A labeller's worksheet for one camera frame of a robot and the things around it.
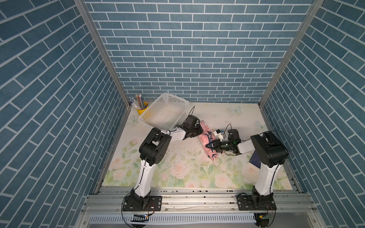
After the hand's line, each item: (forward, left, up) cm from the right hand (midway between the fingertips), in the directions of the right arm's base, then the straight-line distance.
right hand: (208, 147), depth 93 cm
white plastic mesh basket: (+30, +34, -1) cm, 46 cm away
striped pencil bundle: (+26, +50, +10) cm, 58 cm away
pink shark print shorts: (+7, +2, +3) cm, 8 cm away
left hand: (+12, +1, +2) cm, 12 cm away
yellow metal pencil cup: (+22, +51, +7) cm, 56 cm away
